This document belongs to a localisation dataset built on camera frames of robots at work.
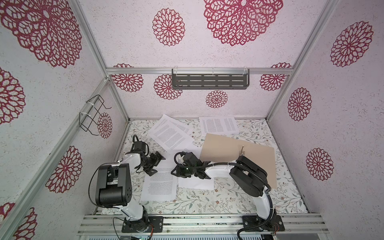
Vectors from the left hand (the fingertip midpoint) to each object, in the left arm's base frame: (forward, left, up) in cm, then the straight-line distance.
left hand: (161, 166), depth 93 cm
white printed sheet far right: (+36, -47, -2) cm, 59 cm away
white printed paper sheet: (+43, +3, 0) cm, 43 cm away
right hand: (-5, -6, +4) cm, 9 cm away
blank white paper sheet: (-10, -21, -1) cm, 24 cm away
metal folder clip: (+10, -52, +2) cm, 53 cm away
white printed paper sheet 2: (+25, -4, -1) cm, 25 cm away
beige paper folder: (+14, -38, -2) cm, 40 cm away
